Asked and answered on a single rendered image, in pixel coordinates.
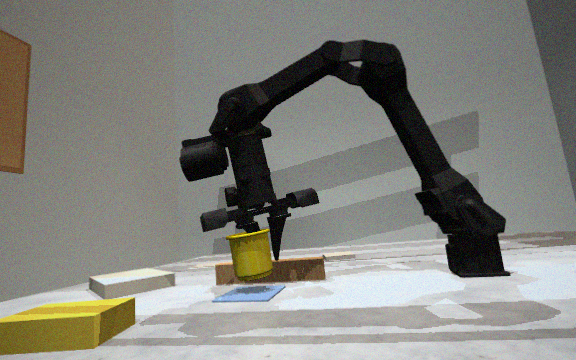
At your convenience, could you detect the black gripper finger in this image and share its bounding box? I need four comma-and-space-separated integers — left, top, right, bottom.
267, 213, 291, 261
236, 221, 260, 234

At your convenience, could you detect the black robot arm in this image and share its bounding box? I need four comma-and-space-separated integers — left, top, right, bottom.
179, 40, 511, 278

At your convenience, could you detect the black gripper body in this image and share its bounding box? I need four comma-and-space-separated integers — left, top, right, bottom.
200, 163, 319, 232

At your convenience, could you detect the brown wooden bar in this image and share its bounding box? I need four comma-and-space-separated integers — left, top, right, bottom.
215, 257, 326, 285

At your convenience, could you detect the yellow flat block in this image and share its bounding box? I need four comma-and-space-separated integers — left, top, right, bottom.
0, 297, 135, 355

